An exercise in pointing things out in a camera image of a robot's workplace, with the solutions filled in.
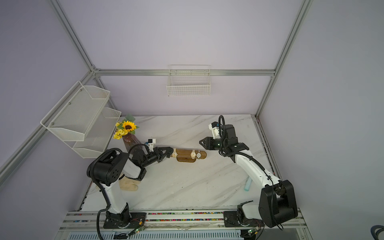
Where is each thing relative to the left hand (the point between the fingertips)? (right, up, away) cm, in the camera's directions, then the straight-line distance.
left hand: (171, 149), depth 90 cm
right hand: (+19, +4, -8) cm, 21 cm away
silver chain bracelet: (+17, -3, -2) cm, 18 cm away
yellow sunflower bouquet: (-24, +15, -6) cm, 29 cm away
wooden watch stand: (+8, -3, -2) cm, 9 cm away
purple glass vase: (-25, +6, -1) cm, 25 cm away
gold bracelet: (+2, -3, -2) cm, 4 cm away
